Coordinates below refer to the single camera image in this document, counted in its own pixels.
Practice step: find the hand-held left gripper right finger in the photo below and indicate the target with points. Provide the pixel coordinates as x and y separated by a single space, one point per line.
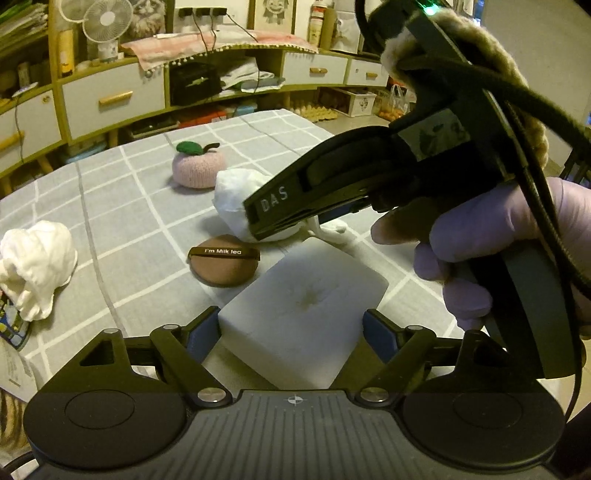
379 334

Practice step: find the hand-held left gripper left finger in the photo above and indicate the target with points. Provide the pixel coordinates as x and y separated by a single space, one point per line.
205 334

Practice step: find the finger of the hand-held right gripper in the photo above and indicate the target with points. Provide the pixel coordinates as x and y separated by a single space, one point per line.
295 191
344 213

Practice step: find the white cloth rabbit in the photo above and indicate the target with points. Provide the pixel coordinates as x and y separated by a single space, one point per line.
233 198

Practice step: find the brown powder puff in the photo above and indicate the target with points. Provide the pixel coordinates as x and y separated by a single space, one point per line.
221 270

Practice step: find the white sponge block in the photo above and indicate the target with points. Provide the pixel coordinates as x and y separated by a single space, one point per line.
295 314

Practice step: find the pink knitted peach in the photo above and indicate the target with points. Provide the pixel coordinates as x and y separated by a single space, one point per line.
198 166

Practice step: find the white cloth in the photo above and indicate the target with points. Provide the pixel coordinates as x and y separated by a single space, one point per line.
34 263

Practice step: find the person's right forearm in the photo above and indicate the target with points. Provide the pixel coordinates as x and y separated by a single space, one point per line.
498 50

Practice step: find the person's right hand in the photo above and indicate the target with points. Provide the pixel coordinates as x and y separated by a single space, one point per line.
475 226

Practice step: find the clear bag of oranges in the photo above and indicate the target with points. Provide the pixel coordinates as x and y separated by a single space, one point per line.
392 104

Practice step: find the egg cartons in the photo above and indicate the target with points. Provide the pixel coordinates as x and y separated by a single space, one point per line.
314 110

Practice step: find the white printed basket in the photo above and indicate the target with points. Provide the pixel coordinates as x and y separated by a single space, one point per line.
355 102

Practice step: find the wooden end drawer cabinet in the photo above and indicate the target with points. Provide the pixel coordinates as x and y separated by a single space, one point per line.
367 71

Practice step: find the wooden side drawer cabinet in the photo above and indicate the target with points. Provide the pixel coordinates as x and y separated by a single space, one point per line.
314 69

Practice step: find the folded white clothes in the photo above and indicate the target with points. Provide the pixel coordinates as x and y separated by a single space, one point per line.
247 74

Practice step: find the wooden open shelf unit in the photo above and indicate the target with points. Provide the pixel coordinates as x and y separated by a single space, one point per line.
268 55

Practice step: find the black bag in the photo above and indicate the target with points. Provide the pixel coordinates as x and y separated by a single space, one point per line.
194 83

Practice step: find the white bottle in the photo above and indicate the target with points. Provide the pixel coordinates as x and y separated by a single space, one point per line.
317 23

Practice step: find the grey checked tablecloth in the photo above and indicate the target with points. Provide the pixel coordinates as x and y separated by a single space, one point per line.
115 184

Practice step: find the framed cartoon girl picture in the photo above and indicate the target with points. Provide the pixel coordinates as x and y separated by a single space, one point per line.
272 14

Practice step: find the pink fringed runner cloth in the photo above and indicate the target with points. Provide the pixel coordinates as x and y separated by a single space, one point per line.
184 44

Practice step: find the low wooden drawer cabinet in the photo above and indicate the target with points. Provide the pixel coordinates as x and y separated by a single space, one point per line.
111 101

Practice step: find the framed raccoon picture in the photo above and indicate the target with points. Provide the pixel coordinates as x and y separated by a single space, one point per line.
150 18

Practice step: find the small white desk fan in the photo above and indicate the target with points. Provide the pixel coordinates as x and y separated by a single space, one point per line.
108 18

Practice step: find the yellow tube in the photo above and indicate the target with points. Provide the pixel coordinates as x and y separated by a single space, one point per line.
65 53

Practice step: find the tall wooden shelf cabinet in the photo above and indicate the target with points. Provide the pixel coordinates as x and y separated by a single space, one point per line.
23 115

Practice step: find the large white fan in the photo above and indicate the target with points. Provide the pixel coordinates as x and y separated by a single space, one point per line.
76 9

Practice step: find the wall power strip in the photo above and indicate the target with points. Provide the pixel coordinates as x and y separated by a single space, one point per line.
203 11

